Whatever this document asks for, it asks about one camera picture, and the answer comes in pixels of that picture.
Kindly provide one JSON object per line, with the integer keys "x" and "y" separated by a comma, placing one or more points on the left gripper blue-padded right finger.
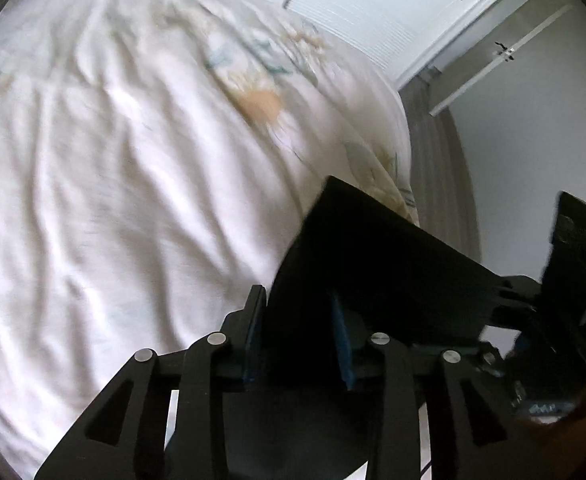
{"x": 380, "y": 385}

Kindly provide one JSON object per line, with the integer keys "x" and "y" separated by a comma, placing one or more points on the black pants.
{"x": 382, "y": 269}

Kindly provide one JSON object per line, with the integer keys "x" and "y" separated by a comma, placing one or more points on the floral white duvet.
{"x": 157, "y": 158}

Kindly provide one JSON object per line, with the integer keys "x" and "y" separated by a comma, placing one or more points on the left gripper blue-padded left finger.
{"x": 161, "y": 417}

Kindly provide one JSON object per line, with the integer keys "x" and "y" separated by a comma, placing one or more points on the white door with handle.
{"x": 496, "y": 48}

